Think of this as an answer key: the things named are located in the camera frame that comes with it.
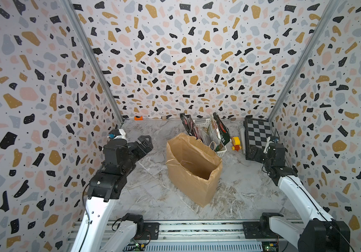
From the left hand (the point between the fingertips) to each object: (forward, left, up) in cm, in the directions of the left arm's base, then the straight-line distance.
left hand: (145, 141), depth 67 cm
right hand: (+6, -57, -17) cm, 60 cm away
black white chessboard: (+30, -67, -30) cm, 79 cm away
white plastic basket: (+39, -30, -29) cm, 57 cm away
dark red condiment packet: (+23, -20, -17) cm, 35 cm away
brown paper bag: (+3, -22, -31) cm, 38 cm away
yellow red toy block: (+21, -50, -29) cm, 61 cm away
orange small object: (+49, +23, -34) cm, 64 cm away
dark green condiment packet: (+16, -38, -10) cm, 42 cm away
